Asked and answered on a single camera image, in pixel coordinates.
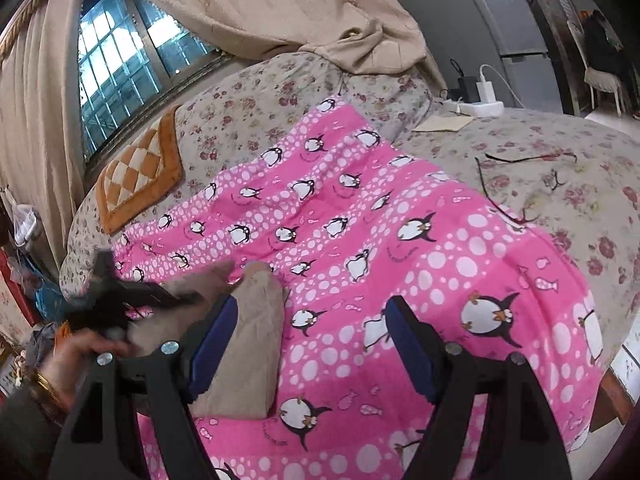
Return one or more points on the black charger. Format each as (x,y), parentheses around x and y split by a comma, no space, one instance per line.
(467,89)

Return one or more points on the clear plastic bag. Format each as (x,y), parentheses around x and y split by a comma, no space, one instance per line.
(25,225)

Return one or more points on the beige paper sheet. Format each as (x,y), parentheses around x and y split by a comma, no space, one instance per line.
(442,123)

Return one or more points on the blue plastic bag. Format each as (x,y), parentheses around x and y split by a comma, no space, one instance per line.
(50,300)

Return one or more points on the wooden bed frame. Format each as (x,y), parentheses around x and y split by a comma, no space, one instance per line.
(612,402)

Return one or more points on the orange checkered cushion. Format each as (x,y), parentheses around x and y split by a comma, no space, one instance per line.
(170,160)

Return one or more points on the dark cloth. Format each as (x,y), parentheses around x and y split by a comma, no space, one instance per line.
(602,45)

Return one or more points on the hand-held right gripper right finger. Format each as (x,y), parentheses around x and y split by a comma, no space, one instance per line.
(410,345)

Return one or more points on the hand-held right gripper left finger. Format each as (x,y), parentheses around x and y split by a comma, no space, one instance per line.
(210,345)

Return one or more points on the barred window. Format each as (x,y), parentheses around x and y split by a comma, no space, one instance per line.
(115,70)

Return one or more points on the white chair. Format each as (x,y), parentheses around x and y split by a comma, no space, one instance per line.
(602,82)

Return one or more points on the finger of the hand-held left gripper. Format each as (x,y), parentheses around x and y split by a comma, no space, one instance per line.
(160,297)

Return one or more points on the person's left forearm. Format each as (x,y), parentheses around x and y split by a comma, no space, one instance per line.
(25,435)

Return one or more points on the knotted beige curtain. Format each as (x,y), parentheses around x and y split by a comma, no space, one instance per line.
(250,0)

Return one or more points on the beige zip jacket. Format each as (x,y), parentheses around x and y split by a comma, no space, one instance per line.
(250,340)

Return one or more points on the person's left hand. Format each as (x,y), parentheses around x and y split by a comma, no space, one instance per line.
(75,355)

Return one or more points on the pink penguin blanket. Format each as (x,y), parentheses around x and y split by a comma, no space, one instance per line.
(400,240)

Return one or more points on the grey refrigerator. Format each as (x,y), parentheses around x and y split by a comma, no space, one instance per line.
(480,20)

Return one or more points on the floral bedspread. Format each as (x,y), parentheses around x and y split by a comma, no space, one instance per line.
(550,130)

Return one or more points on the white charger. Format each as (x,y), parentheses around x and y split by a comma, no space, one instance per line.
(485,85)

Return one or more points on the hanging beige curtain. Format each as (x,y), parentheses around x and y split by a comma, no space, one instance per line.
(35,135)

